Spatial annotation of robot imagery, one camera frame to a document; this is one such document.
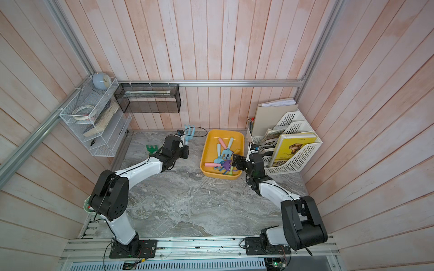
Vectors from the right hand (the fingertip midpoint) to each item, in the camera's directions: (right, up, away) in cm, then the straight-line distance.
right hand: (239, 155), depth 91 cm
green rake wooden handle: (-55, +3, +17) cm, 57 cm away
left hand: (-30, +4, +4) cm, 30 cm away
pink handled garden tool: (-8, +7, +20) cm, 23 cm away
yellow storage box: (-17, +1, +17) cm, 24 cm away
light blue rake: (-26, +10, -13) cm, 30 cm away
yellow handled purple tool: (-6, -6, +10) cm, 13 cm away
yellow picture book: (+23, +6, -8) cm, 25 cm away
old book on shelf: (-68, +17, -11) cm, 71 cm away
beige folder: (+18, +22, +2) cm, 29 cm away
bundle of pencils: (+9, +19, +10) cm, 23 cm away
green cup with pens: (-70, -21, -18) cm, 76 cm away
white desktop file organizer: (+17, +5, +8) cm, 20 cm away
